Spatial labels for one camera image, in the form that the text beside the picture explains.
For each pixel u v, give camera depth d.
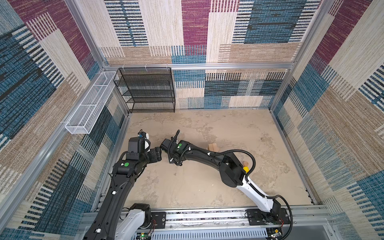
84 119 0.71
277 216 0.63
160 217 0.76
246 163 0.91
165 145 0.73
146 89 1.11
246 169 0.89
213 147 0.88
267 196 0.65
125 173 0.49
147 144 0.60
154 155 0.68
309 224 0.74
